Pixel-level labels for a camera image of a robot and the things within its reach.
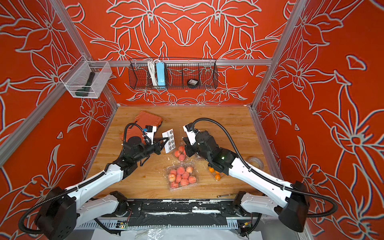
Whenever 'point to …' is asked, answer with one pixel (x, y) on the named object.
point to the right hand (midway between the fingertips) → (183, 136)
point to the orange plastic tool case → (142, 120)
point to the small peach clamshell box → (180, 153)
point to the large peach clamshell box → (181, 176)
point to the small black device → (192, 82)
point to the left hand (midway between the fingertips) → (168, 138)
